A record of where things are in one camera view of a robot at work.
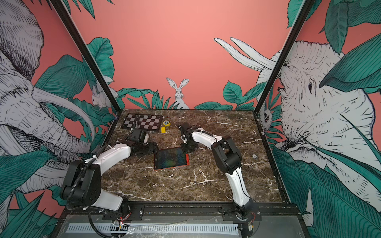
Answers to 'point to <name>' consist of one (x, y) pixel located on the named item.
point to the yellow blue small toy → (166, 123)
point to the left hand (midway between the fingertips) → (154, 147)
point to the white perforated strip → (155, 228)
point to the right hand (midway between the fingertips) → (184, 150)
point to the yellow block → (163, 130)
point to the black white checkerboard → (147, 122)
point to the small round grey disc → (254, 156)
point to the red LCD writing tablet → (170, 157)
